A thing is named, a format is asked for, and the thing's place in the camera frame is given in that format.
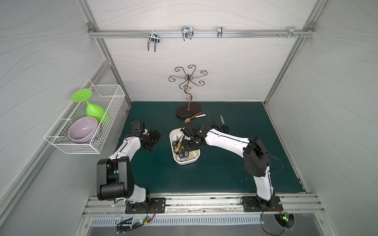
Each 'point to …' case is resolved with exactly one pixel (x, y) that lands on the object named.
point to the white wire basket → (110, 97)
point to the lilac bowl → (82, 129)
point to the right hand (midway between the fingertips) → (186, 146)
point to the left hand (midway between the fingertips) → (161, 139)
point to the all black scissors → (215, 126)
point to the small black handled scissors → (174, 143)
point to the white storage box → (175, 134)
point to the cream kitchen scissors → (193, 154)
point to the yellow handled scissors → (179, 149)
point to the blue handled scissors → (183, 154)
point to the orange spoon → (188, 119)
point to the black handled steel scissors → (224, 129)
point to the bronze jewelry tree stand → (189, 109)
